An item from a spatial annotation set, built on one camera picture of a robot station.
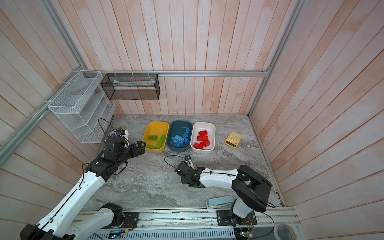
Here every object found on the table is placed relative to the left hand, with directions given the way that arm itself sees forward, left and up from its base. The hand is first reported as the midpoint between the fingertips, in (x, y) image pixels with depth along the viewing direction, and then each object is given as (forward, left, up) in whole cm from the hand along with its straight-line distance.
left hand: (139, 148), depth 78 cm
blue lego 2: (+17, -25, -16) cm, 34 cm away
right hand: (-7, -26, -19) cm, 33 cm away
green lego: (+20, -1, -18) cm, 26 cm away
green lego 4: (+14, -6, -18) cm, 24 cm away
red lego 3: (+15, -39, -18) cm, 45 cm away
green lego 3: (+11, -1, -17) cm, 20 cm away
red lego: (+24, -37, -18) cm, 48 cm away
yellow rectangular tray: (+29, -1, -19) cm, 35 cm away
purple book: (+22, +28, -18) cm, 39 cm away
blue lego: (+16, -19, -14) cm, 29 cm away
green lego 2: (+20, -8, -19) cm, 29 cm away
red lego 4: (+11, -34, -15) cm, 39 cm away
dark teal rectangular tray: (+30, -18, -18) cm, 40 cm away
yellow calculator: (+19, -58, -19) cm, 64 cm away
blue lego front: (+24, -25, -18) cm, 39 cm away
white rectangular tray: (+28, -43, -16) cm, 54 cm away
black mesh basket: (+49, +14, +5) cm, 51 cm away
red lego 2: (+18, -36, -15) cm, 43 cm away
